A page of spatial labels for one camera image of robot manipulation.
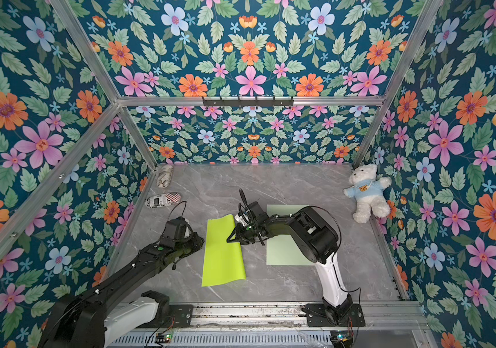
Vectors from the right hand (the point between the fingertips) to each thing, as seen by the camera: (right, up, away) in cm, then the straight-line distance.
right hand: (229, 241), depth 90 cm
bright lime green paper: (-1, -5, -8) cm, 10 cm away
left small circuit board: (-19, -28, -18) cm, 38 cm away
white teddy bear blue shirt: (+63, +21, +8) cm, 67 cm away
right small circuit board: (+42, -27, -19) cm, 53 cm away
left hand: (-9, +2, -3) cm, 9 cm away
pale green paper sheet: (+23, -3, -1) cm, 24 cm away
